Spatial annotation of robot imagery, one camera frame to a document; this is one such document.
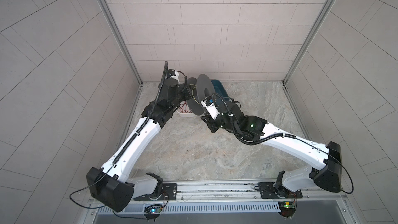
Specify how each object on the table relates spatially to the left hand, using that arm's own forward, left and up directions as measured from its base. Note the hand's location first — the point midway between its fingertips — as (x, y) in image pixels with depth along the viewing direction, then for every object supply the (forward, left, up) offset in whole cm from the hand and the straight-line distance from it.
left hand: (194, 83), depth 71 cm
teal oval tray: (+25, -15, -33) cm, 44 cm away
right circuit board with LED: (-45, -42, -32) cm, 69 cm away
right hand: (-13, -4, -8) cm, 16 cm away
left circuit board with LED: (-45, +16, -28) cm, 56 cm away
